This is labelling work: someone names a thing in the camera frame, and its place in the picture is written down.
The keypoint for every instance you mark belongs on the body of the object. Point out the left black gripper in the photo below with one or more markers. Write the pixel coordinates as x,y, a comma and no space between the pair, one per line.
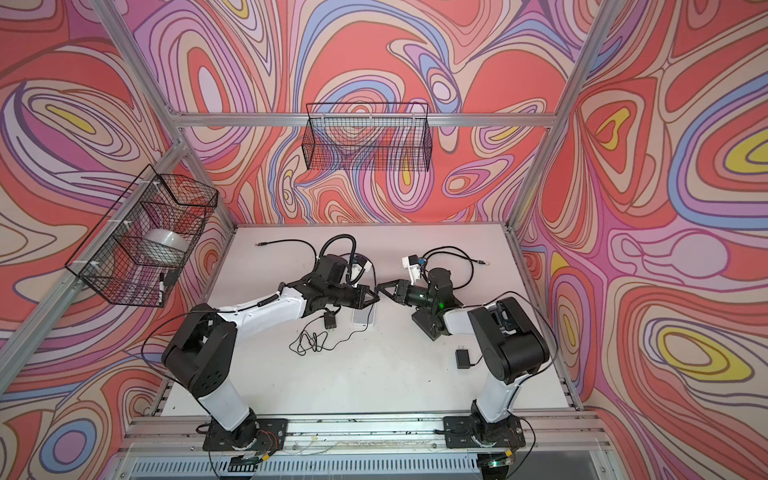
361,292

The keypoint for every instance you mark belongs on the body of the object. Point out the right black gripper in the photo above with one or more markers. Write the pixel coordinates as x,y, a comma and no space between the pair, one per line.
401,290

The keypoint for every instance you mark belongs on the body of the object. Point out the black power adapter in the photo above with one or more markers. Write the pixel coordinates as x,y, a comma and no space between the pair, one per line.
463,359
315,334

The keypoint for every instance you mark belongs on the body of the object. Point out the white small network switch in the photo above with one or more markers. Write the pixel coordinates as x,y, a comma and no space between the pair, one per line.
364,317

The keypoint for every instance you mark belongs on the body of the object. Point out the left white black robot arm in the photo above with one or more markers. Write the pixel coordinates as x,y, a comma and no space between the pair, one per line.
199,356

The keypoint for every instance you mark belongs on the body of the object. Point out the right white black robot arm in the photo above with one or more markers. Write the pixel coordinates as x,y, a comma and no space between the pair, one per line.
512,349

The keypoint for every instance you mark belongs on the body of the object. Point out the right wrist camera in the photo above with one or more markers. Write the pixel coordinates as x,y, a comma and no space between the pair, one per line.
414,265

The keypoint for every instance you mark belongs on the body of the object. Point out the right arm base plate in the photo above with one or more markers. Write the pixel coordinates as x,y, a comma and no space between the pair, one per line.
472,431

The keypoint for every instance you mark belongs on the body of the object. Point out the back black wire basket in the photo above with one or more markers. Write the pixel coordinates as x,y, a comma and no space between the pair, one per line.
352,145

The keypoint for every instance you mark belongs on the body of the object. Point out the black wire basket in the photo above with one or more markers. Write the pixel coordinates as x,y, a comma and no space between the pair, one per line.
146,239
352,145

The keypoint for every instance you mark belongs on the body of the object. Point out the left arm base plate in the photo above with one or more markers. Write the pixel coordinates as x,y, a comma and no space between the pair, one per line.
264,435

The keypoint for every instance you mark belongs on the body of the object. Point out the left black wire basket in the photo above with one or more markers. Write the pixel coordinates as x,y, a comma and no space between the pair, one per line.
146,239

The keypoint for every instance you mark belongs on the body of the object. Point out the aluminium frame rail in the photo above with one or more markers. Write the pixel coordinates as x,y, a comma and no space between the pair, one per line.
298,119

